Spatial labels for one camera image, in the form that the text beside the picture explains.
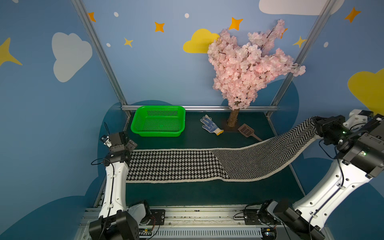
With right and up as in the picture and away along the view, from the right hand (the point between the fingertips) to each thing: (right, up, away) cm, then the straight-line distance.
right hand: (314, 115), depth 56 cm
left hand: (-83, -14, +22) cm, 87 cm away
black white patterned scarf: (-9, -25, +36) cm, 44 cm away
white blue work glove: (-34, -4, +55) cm, 65 cm away
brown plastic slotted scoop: (-5, -8, +54) cm, 55 cm away
